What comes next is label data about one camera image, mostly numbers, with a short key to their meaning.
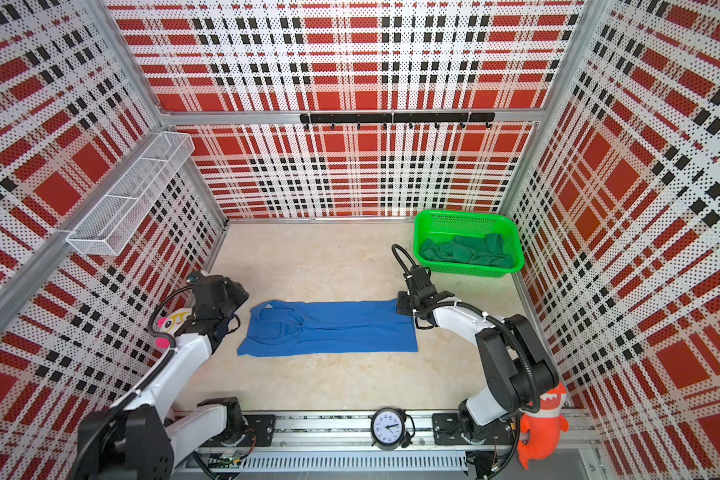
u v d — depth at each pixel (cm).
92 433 38
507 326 46
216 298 66
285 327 91
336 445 74
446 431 73
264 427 74
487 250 109
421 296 72
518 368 44
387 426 72
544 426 69
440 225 122
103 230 69
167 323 84
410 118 88
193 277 73
